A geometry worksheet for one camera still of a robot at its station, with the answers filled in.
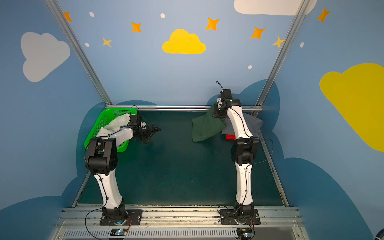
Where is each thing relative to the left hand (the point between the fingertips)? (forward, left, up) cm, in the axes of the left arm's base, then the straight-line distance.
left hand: (158, 133), depth 101 cm
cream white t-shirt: (+10, +35, -4) cm, 36 cm away
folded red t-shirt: (+1, -51, -5) cm, 51 cm away
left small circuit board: (-56, +11, -7) cm, 57 cm away
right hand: (+8, -39, +12) cm, 42 cm away
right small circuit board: (-55, -50, -7) cm, 75 cm away
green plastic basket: (+17, +40, 0) cm, 44 cm away
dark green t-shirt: (+7, -33, 0) cm, 33 cm away
